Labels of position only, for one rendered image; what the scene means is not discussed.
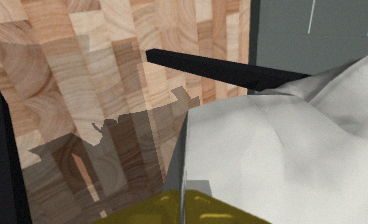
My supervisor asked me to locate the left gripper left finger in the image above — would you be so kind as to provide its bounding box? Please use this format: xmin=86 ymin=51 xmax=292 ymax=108
xmin=91 ymin=190 xmax=181 ymax=224

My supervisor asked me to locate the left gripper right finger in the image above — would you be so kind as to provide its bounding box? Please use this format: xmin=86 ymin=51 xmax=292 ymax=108
xmin=184 ymin=190 xmax=272 ymax=224

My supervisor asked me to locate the white pillow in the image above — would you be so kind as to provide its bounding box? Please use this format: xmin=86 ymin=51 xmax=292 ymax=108
xmin=162 ymin=56 xmax=368 ymax=224

